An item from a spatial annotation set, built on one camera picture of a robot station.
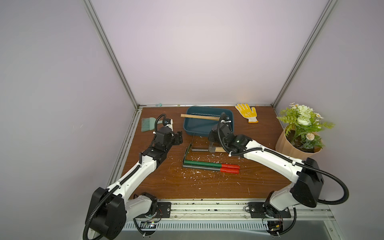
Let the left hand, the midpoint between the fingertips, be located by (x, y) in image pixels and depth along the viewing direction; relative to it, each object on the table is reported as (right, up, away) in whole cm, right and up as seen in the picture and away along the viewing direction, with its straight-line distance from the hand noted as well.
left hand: (178, 130), depth 83 cm
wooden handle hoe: (+19, -9, -6) cm, 22 cm away
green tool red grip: (+17, -21, +4) cm, 27 cm away
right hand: (+18, 0, -3) cm, 18 cm away
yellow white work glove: (+53, +10, +31) cm, 62 cm away
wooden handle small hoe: (+13, +8, +18) cm, 24 cm away
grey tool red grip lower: (+28, -23, 0) cm, 37 cm away
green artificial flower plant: (+63, +4, -12) cm, 65 cm away
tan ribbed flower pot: (+70, -8, +1) cm, 71 cm away
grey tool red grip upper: (+8, -8, +21) cm, 24 cm away
